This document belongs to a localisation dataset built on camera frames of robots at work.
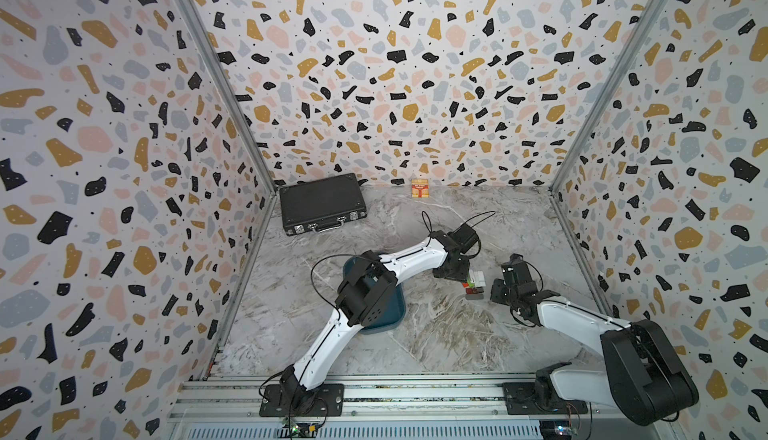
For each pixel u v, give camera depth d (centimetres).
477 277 96
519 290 71
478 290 94
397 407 73
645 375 43
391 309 88
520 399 73
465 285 95
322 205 109
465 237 78
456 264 83
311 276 98
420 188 121
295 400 63
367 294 57
